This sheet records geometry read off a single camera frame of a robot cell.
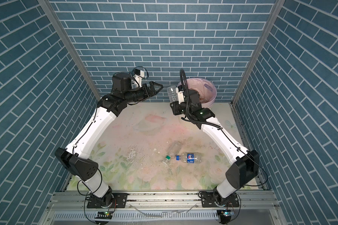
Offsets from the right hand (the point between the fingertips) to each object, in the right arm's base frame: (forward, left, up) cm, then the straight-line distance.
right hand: (174, 104), depth 78 cm
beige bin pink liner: (+23, -21, -6) cm, 31 cm away
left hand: (-1, +6, +10) cm, 12 cm away
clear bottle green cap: (-12, -1, -31) cm, 33 cm away
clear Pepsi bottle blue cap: (-19, -11, -26) cm, 34 cm away
